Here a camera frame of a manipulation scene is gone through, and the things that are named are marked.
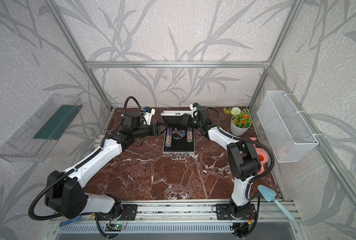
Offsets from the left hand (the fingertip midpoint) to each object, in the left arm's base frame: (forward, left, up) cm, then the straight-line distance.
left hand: (164, 127), depth 78 cm
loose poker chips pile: (+10, -6, -22) cm, 25 cm away
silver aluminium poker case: (-1, -8, -23) cm, 24 cm away
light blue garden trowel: (-29, -56, -21) cm, 66 cm away
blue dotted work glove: (-40, +44, -23) cm, 64 cm away
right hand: (+11, -7, -6) cm, 14 cm away
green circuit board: (-42, +22, -25) cm, 53 cm away
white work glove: (+7, +50, -26) cm, 57 cm away
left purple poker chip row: (+5, 0, -21) cm, 22 cm away
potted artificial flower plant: (+11, -46, -8) cm, 48 cm away
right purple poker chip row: (+8, -14, -20) cm, 25 cm away
